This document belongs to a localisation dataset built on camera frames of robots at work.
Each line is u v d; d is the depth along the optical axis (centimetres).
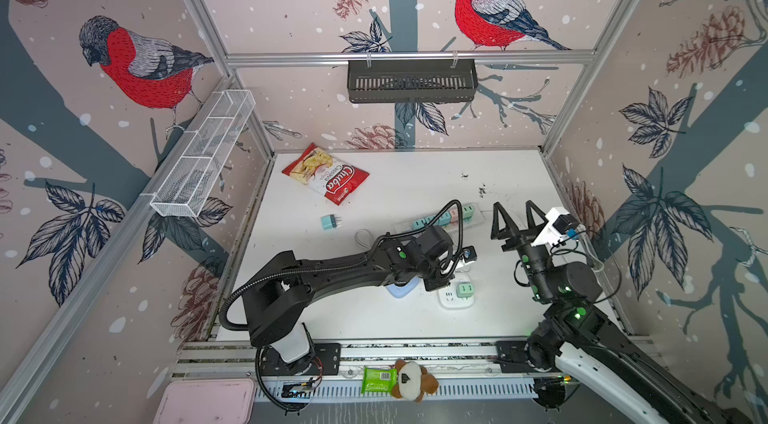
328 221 98
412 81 104
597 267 94
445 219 62
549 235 57
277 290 48
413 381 68
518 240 58
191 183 73
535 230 57
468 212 95
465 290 78
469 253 66
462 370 73
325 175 109
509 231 58
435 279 68
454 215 93
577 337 51
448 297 81
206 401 66
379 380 70
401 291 83
